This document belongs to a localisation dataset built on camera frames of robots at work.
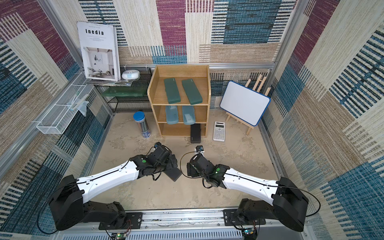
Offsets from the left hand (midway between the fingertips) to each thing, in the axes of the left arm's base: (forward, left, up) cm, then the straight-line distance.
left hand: (172, 162), depth 84 cm
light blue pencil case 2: (+27, -10, +10) cm, 30 cm away
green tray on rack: (+42, +31, +16) cm, 55 cm away
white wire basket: (+11, +52, +25) cm, 58 cm away
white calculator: (+26, -30, -7) cm, 40 cm away
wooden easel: (+31, -44, -2) cm, 54 cm away
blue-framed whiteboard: (+33, -45, +13) cm, 57 cm away
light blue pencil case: (+28, +1, +9) cm, 29 cm away
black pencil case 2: (+23, -14, -4) cm, 27 cm away
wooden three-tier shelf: (+45, -17, +25) cm, 54 cm away
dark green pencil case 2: (+30, -12, +24) cm, 40 cm away
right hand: (-2, -11, +1) cm, 11 cm away
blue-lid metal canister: (+24, +20, +11) cm, 33 cm away
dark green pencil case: (+31, -1, +24) cm, 40 cm away
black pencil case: (-2, 0, -10) cm, 11 cm away
